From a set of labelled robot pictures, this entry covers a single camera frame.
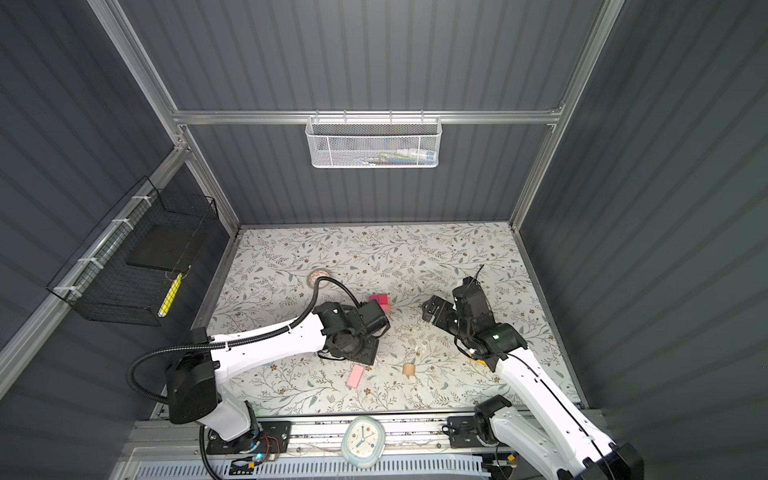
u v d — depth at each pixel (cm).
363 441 71
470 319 58
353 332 57
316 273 105
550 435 41
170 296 68
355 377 83
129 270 72
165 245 77
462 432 74
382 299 96
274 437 73
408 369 84
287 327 50
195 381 41
